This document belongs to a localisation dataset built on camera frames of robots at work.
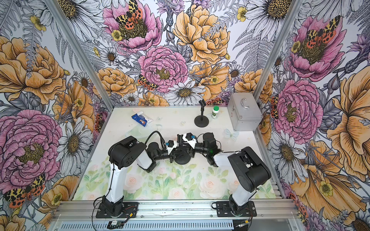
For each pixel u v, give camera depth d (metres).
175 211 0.76
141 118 1.10
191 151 0.77
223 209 0.73
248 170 0.47
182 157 0.90
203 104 0.97
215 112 1.09
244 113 1.00
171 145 0.80
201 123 1.11
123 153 0.57
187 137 0.74
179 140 0.80
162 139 0.85
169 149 0.82
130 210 0.73
